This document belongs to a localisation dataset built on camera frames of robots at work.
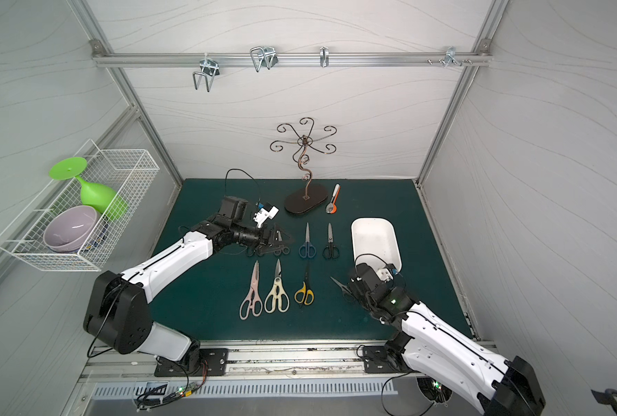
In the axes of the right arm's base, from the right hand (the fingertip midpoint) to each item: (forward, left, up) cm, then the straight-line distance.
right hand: (350, 278), depth 81 cm
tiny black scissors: (-2, 0, -8) cm, 8 cm away
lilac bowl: (-2, +72, +28) cm, 77 cm away
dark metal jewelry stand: (+37, +17, -6) cm, 42 cm away
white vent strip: (-29, +30, -8) cm, 43 cm away
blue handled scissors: (+14, +15, -7) cm, 22 cm away
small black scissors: (+13, +23, -6) cm, 27 cm away
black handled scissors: (+14, +6, -8) cm, 18 cm away
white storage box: (+19, -11, -8) cm, 23 cm away
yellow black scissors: (-3, +15, -8) cm, 17 cm away
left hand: (+4, +19, +12) cm, 23 cm away
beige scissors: (-5, +24, -8) cm, 25 cm away
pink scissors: (-7, +31, -7) cm, 33 cm away
